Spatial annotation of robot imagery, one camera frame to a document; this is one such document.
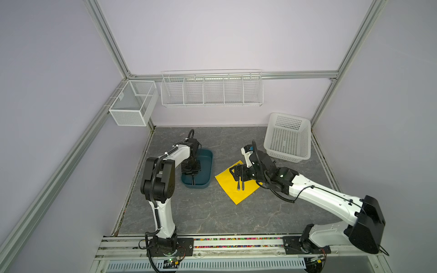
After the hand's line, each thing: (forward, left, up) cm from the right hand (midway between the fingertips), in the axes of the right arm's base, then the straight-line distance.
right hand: (236, 169), depth 77 cm
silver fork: (+2, -4, -18) cm, 19 cm away
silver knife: (+4, +23, -18) cm, 30 cm away
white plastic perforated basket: (+37, -37, -20) cm, 56 cm away
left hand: (+7, +22, -17) cm, 29 cm away
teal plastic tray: (+4, +18, -18) cm, 26 cm away
